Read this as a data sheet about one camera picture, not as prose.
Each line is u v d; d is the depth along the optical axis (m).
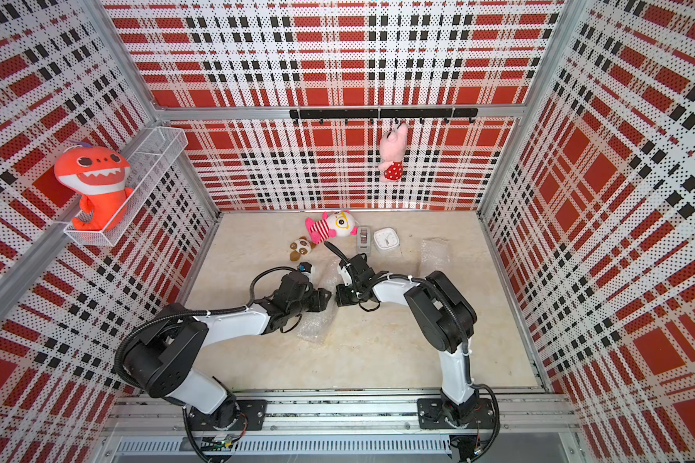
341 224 1.08
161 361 0.44
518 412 0.75
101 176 0.63
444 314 0.51
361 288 0.86
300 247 1.07
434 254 0.98
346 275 0.88
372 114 0.88
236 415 0.72
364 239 1.08
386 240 1.08
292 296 0.71
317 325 0.84
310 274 0.84
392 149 0.94
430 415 0.73
